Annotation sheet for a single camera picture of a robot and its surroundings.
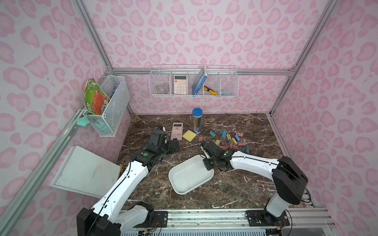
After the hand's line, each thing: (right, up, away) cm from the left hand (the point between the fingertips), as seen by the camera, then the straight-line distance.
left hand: (170, 141), depth 79 cm
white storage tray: (+10, -21, +8) cm, 24 cm away
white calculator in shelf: (+4, +35, +16) cm, 38 cm away
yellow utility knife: (+23, +32, +19) cm, 44 cm away
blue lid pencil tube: (+15, +16, +16) cm, 27 cm away
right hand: (+19, -13, +9) cm, 25 cm away
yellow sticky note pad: (+9, +1, +28) cm, 29 cm away
